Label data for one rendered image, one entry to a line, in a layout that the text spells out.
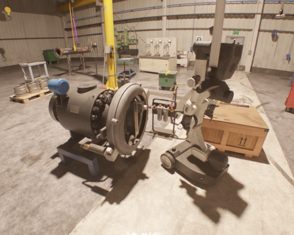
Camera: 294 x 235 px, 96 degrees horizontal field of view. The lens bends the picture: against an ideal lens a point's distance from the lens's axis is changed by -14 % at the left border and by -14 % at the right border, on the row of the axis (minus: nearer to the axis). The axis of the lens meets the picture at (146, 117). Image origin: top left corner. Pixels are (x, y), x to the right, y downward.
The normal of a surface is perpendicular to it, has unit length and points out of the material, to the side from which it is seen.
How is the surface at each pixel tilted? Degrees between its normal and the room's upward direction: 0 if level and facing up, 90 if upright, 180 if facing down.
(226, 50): 90
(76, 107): 62
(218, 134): 90
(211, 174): 0
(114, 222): 0
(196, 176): 90
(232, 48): 90
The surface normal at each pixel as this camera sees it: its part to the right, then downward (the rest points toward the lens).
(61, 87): 0.93, 0.16
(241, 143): -0.38, 0.40
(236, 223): 0.00, -0.90
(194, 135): -0.78, 0.27
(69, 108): -0.33, -0.05
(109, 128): -0.36, 0.21
